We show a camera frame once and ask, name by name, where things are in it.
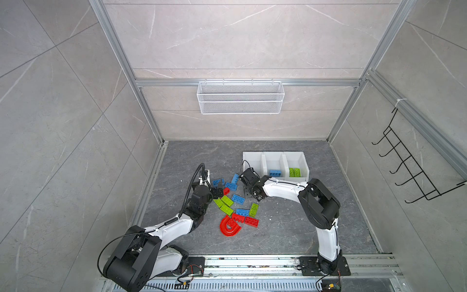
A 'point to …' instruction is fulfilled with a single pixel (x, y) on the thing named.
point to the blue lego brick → (275, 173)
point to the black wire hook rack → (424, 185)
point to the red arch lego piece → (235, 227)
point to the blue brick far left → (215, 182)
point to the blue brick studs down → (232, 187)
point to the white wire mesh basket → (240, 97)
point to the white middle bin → (282, 163)
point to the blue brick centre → (238, 199)
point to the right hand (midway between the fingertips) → (250, 189)
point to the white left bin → (256, 160)
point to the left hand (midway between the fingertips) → (212, 176)
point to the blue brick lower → (242, 212)
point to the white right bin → (297, 160)
